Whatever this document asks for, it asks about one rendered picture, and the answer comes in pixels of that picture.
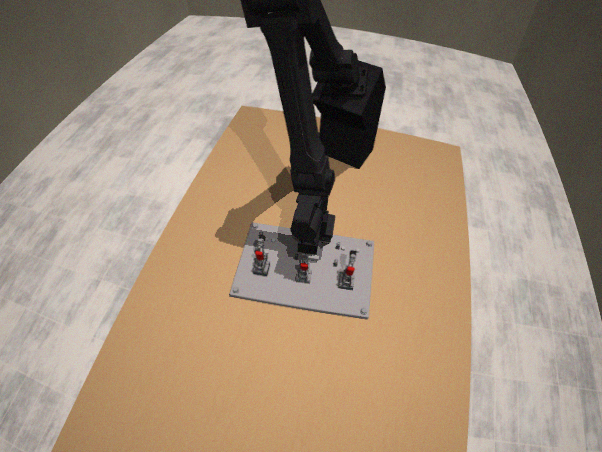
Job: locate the grey toggle clamp with red handle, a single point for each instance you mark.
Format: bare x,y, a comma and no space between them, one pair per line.
350,270

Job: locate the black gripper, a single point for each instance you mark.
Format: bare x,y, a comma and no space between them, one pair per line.
329,231

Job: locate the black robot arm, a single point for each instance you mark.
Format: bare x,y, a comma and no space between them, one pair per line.
284,32

